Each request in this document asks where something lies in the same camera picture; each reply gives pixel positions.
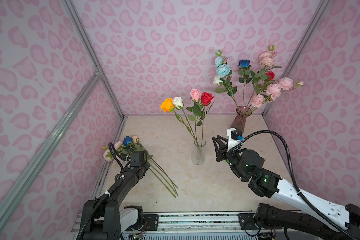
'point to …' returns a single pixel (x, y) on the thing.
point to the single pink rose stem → (197, 108)
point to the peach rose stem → (134, 138)
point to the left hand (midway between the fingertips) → (145, 163)
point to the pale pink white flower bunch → (107, 155)
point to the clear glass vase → (198, 157)
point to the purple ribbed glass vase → (242, 112)
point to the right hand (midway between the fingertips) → (214, 137)
